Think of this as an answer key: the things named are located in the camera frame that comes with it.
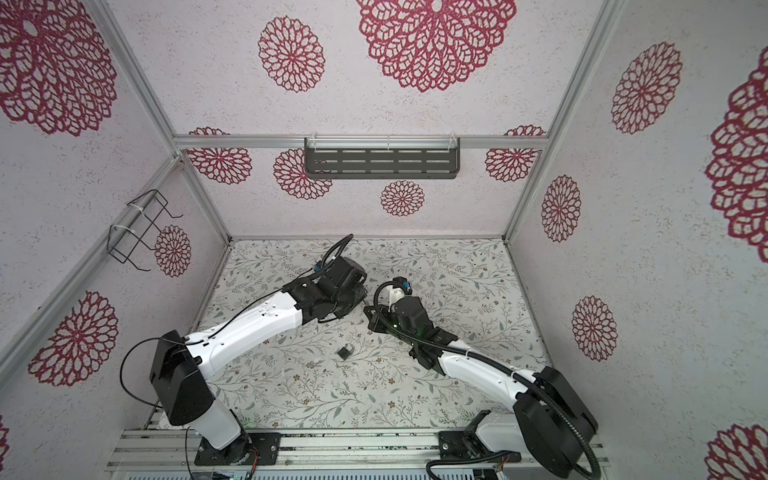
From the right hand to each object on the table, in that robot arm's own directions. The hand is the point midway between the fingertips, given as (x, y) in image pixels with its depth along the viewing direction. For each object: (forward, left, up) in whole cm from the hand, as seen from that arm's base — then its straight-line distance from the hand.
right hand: (363, 305), depth 79 cm
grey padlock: (-5, +6, -18) cm, 20 cm away
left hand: (+3, 0, -1) cm, 3 cm away
